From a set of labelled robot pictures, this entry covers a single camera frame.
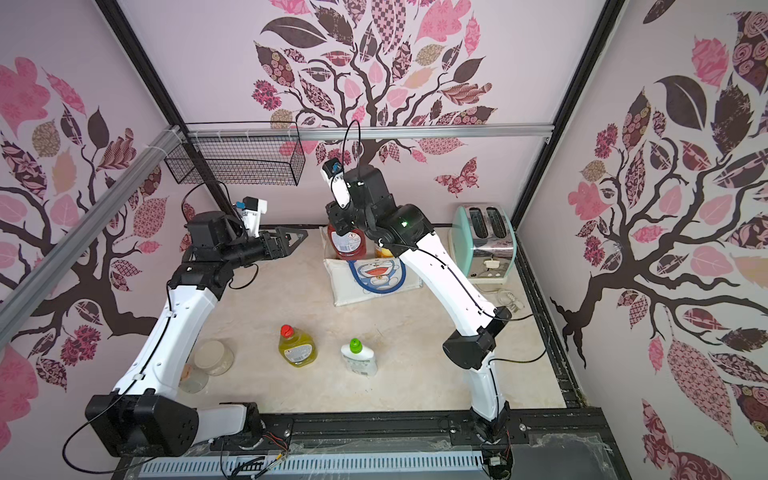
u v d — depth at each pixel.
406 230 0.46
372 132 0.95
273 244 0.62
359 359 0.73
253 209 0.64
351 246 0.75
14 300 0.50
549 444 0.73
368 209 0.47
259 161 0.80
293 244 0.66
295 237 0.67
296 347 0.77
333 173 0.55
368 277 0.94
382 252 0.87
